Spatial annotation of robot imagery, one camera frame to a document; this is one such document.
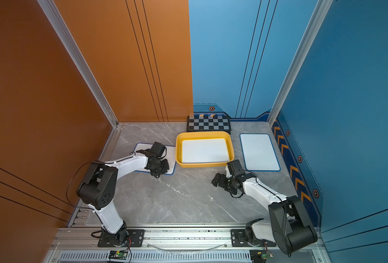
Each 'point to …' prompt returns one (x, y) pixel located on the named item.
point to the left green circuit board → (118, 255)
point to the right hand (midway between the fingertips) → (218, 184)
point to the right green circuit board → (260, 256)
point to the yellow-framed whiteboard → (204, 150)
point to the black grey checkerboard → (209, 123)
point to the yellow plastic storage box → (183, 135)
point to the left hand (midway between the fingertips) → (169, 168)
